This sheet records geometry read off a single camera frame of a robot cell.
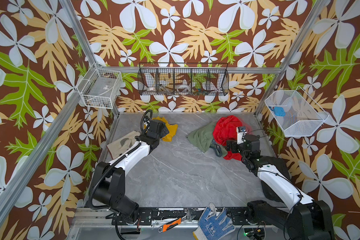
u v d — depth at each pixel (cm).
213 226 71
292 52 84
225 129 91
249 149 62
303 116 78
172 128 105
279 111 84
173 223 72
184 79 98
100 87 86
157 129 68
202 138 98
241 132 72
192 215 74
